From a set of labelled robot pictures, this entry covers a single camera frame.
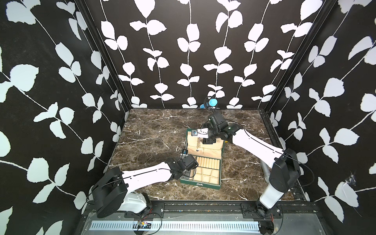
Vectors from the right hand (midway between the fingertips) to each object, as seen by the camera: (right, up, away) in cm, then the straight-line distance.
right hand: (201, 128), depth 85 cm
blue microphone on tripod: (+6, +15, +5) cm, 17 cm away
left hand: (-9, -24, -1) cm, 25 cm away
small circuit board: (-29, -47, -14) cm, 57 cm away
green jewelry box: (+5, -18, +3) cm, 19 cm away
